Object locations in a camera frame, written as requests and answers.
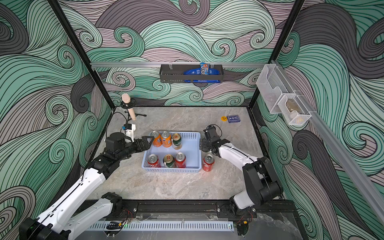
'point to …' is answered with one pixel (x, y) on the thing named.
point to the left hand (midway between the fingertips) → (148, 137)
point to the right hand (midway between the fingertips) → (209, 143)
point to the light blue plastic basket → (191, 147)
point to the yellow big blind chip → (224, 118)
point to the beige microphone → (126, 98)
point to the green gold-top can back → (176, 138)
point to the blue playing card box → (233, 118)
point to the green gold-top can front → (168, 161)
